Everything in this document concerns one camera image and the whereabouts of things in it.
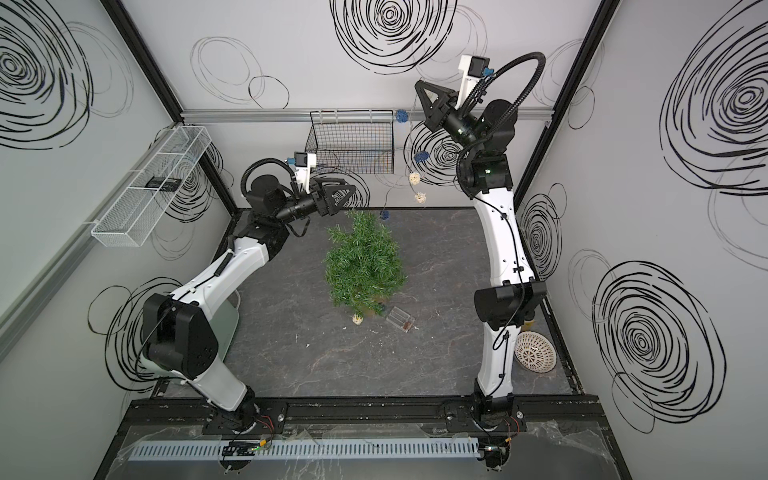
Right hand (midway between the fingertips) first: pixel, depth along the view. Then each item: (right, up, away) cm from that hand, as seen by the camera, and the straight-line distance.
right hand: (420, 83), depth 58 cm
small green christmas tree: (-12, -38, +10) cm, 41 cm away
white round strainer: (+35, -63, +24) cm, 76 cm away
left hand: (-16, -18, +14) cm, 28 cm away
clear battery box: (-3, -56, +31) cm, 64 cm away
